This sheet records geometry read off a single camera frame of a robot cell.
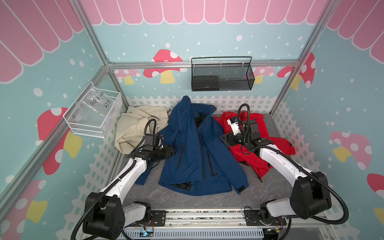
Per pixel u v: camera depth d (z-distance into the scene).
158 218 0.75
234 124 0.75
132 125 0.98
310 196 0.42
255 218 0.74
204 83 0.85
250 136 0.65
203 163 0.91
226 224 0.73
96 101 0.73
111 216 0.40
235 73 0.98
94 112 0.72
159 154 0.72
